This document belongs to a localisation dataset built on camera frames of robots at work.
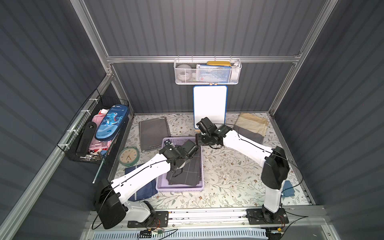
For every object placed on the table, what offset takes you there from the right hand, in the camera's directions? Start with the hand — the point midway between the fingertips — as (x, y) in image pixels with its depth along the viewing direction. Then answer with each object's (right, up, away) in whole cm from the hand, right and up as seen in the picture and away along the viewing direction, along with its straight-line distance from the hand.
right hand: (202, 138), depth 86 cm
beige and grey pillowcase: (+38, +7, +22) cm, 44 cm away
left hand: (-10, -11, -9) cm, 17 cm away
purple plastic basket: (-24, -26, -1) cm, 35 cm away
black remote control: (-51, +1, -23) cm, 56 cm away
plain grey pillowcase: (-36, +3, +22) cm, 42 cm away
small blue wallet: (+47, -29, -6) cm, 56 cm away
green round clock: (-46, -12, +7) cm, 49 cm away
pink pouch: (-47, -2, -20) cm, 51 cm away
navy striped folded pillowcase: (-30, -29, -5) cm, 42 cm away
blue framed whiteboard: (+5, +22, +4) cm, 23 cm away
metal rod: (-44, -12, -25) cm, 52 cm away
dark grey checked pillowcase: (-6, -20, -1) cm, 21 cm away
